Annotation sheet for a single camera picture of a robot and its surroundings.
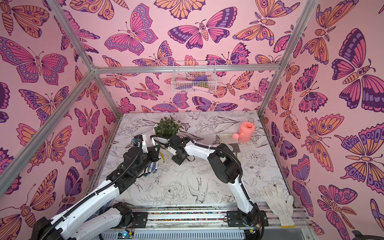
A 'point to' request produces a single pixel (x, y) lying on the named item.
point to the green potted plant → (167, 127)
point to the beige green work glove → (227, 139)
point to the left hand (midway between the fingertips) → (160, 144)
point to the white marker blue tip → (157, 163)
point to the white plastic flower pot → (161, 139)
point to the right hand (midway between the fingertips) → (178, 157)
